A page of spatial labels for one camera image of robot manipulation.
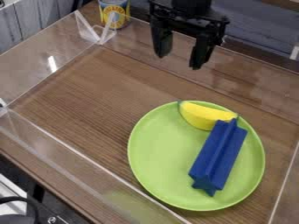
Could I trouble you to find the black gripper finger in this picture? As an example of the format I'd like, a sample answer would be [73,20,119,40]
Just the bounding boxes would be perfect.
[151,17,173,58]
[189,33,215,70]

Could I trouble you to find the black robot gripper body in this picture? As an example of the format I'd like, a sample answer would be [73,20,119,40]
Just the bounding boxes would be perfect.
[148,0,229,45]

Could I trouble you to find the yellow banana piece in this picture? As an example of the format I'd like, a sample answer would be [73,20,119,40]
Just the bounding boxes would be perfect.
[177,101,239,130]

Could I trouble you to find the round green plate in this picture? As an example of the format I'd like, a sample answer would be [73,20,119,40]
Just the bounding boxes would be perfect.
[127,101,267,212]

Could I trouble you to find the yellow blue tin can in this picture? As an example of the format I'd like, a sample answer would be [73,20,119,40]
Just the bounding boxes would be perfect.
[97,0,131,29]

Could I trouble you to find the blue star-shaped block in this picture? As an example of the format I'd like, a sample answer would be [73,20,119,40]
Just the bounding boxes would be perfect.
[188,119,248,197]

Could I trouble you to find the clear acrylic enclosure wall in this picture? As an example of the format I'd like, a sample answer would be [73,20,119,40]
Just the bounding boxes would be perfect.
[0,4,299,224]

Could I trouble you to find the black cable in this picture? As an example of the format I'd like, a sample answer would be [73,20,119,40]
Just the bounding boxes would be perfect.
[0,196,42,224]

